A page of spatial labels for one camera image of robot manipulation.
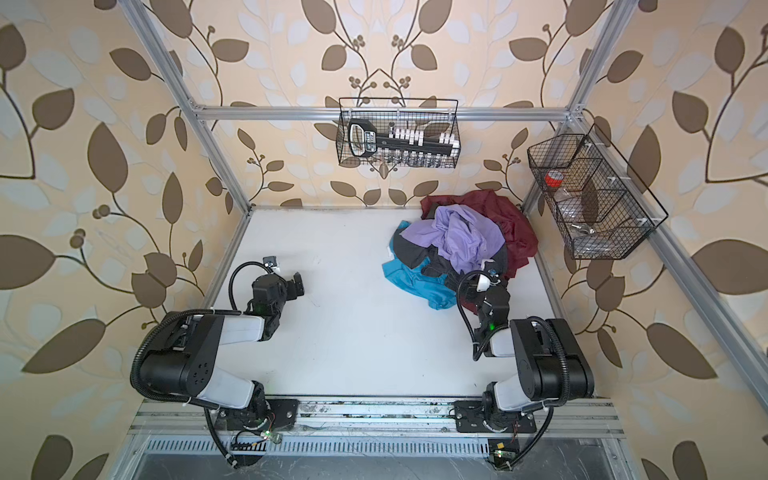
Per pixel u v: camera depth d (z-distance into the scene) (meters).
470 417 0.73
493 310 0.68
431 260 0.97
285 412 0.75
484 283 0.79
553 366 0.44
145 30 0.74
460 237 0.89
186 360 0.45
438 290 0.94
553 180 0.87
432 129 0.94
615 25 0.72
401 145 0.83
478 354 0.69
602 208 0.73
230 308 0.77
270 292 0.74
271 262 0.82
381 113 0.91
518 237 1.04
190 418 0.75
